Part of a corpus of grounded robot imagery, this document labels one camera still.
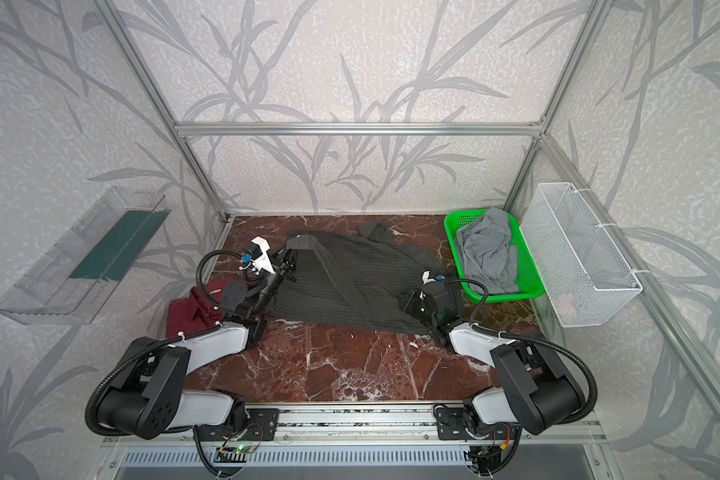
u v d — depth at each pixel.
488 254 1.05
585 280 0.61
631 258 0.62
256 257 0.65
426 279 0.84
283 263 0.70
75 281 0.63
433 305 0.69
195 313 0.89
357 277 1.06
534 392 0.43
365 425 0.75
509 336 0.50
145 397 0.43
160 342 0.47
